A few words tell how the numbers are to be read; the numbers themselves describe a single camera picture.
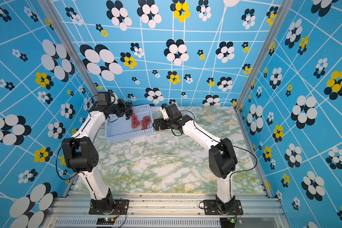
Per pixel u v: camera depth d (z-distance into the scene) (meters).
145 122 1.08
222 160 0.48
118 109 0.79
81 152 0.50
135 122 1.07
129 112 0.96
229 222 0.69
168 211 0.74
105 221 0.72
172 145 0.98
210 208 0.72
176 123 0.64
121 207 0.73
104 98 0.71
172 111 0.68
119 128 1.11
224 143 0.50
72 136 0.52
